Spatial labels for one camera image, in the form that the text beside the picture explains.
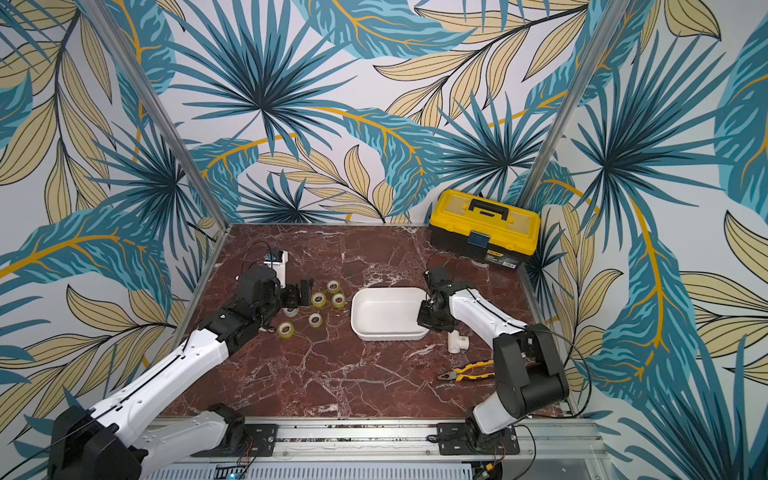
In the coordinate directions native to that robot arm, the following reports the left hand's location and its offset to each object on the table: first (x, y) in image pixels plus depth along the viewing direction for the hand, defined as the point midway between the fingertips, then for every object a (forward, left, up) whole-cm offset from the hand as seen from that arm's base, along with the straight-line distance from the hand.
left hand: (296, 283), depth 80 cm
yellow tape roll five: (-2, -2, -18) cm, 18 cm away
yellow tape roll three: (+6, -9, -18) cm, 21 cm away
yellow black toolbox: (+24, -59, -3) cm, 64 cm away
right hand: (-3, -37, -15) cm, 40 cm away
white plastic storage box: (+1, -25, -19) cm, 31 cm away
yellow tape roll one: (+11, -6, -19) cm, 22 cm away
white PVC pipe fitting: (-9, -45, -16) cm, 49 cm away
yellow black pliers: (-17, -44, -18) cm, 51 cm away
